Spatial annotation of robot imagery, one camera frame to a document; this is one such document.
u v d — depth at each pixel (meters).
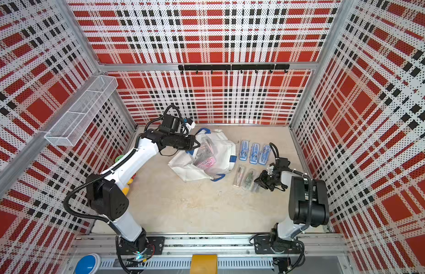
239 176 0.95
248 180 0.93
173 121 0.66
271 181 0.80
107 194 0.45
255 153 1.05
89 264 0.68
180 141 0.72
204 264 0.70
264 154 1.04
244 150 1.07
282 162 0.79
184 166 0.77
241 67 0.88
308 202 0.42
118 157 0.99
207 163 0.96
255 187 0.90
